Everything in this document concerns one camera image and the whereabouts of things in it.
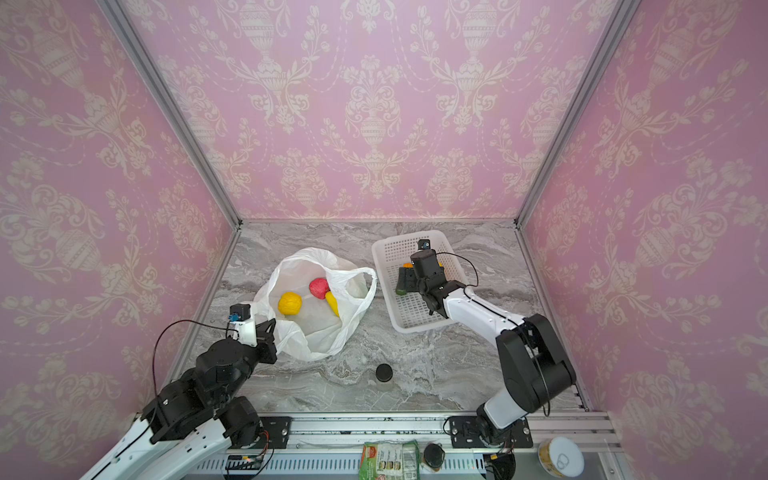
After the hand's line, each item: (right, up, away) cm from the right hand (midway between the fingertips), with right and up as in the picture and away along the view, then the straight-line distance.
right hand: (416, 270), depth 91 cm
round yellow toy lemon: (-39, -10, +1) cm, 41 cm away
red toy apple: (-31, -5, +3) cm, 31 cm away
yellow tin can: (+30, -40, -25) cm, 56 cm away
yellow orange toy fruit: (-26, -10, 0) cm, 28 cm away
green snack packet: (-8, -42, -23) cm, 49 cm away
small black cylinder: (-9, -24, -17) cm, 31 cm away
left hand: (-35, -11, -20) cm, 42 cm away
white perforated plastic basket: (-2, -13, +3) cm, 14 cm away
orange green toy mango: (-4, -8, +6) cm, 11 cm away
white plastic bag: (-32, -11, +6) cm, 34 cm away
